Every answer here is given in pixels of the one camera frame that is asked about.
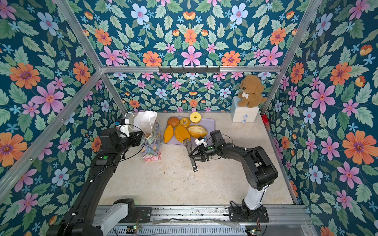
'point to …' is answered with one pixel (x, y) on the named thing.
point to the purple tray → (209, 124)
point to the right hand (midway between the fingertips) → (191, 157)
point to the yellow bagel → (184, 122)
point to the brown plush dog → (251, 91)
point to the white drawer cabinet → (242, 114)
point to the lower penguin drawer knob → (243, 121)
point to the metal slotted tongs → (188, 144)
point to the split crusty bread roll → (197, 131)
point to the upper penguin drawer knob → (245, 116)
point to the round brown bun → (173, 121)
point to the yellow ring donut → (195, 120)
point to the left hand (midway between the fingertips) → (143, 131)
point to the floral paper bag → (146, 123)
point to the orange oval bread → (181, 133)
